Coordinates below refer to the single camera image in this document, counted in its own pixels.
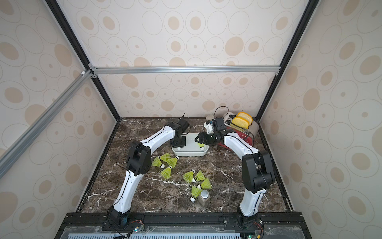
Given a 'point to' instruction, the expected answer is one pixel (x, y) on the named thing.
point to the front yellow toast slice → (240, 122)
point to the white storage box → (191, 148)
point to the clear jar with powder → (210, 117)
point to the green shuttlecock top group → (165, 157)
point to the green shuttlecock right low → (205, 184)
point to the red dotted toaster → (248, 134)
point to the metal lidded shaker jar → (204, 198)
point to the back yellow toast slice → (245, 116)
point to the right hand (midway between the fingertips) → (196, 142)
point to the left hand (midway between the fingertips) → (184, 144)
